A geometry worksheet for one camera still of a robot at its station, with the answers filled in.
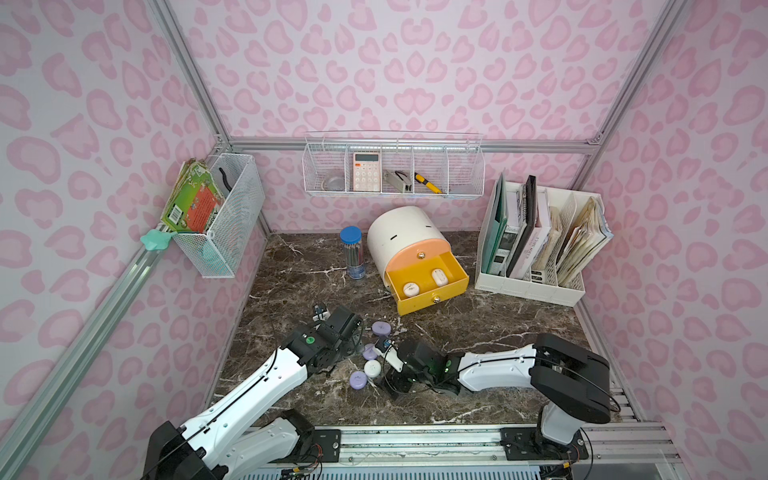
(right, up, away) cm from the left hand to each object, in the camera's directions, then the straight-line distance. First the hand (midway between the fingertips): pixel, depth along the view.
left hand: (345, 341), depth 80 cm
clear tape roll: (-6, +46, +16) cm, 49 cm away
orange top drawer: (+20, +24, +6) cm, 32 cm away
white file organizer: (+54, +27, +8) cm, 61 cm away
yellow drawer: (+22, +14, +11) cm, 28 cm away
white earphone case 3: (+7, -9, +5) cm, 13 cm away
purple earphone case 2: (+3, -11, +2) cm, 12 cm away
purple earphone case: (+9, 0, +13) cm, 16 cm away
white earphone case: (+27, +16, +13) cm, 34 cm away
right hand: (+10, -9, +4) cm, 14 cm away
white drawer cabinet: (+14, +32, +13) cm, 37 cm away
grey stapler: (+14, +47, +17) cm, 52 cm away
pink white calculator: (+4, +50, +15) cm, 52 cm away
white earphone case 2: (+18, +13, +9) cm, 24 cm away
